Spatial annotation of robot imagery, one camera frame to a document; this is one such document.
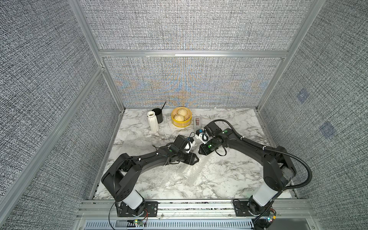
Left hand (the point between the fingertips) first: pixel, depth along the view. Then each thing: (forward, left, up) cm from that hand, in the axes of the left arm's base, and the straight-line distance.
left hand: (197, 159), depth 85 cm
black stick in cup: (+39, +20, +7) cm, 45 cm away
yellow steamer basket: (+31, +4, -3) cm, 32 cm away
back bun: (+40, +7, 0) cm, 40 cm away
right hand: (+6, -2, +3) cm, 7 cm away
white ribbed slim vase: (+25, +27, +6) cm, 37 cm away
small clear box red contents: (+30, -3, -4) cm, 30 cm away
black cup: (+37, +25, +1) cm, 44 cm away
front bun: (+33, +10, -1) cm, 35 cm away
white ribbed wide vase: (-9, +5, +2) cm, 10 cm away
